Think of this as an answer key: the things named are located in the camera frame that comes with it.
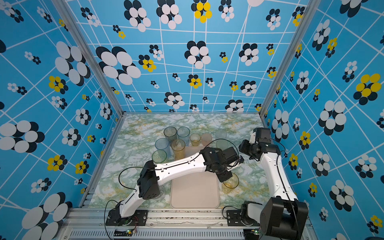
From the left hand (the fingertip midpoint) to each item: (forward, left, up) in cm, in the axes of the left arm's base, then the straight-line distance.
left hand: (229, 175), depth 76 cm
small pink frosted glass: (+29, +10, -10) cm, 33 cm away
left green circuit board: (-24, +49, -12) cm, 56 cm away
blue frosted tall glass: (+21, +37, -4) cm, 43 cm away
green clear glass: (+18, +42, -14) cm, 47 cm away
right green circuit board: (-23, -10, -13) cm, 28 cm away
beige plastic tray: (-5, +15, -10) cm, 18 cm away
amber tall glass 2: (-6, +2, +2) cm, 7 cm away
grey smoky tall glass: (+33, +35, -8) cm, 49 cm away
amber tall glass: (+23, +29, -10) cm, 38 cm away
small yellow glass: (+29, +18, -9) cm, 35 cm away
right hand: (+15, -10, +3) cm, 18 cm away
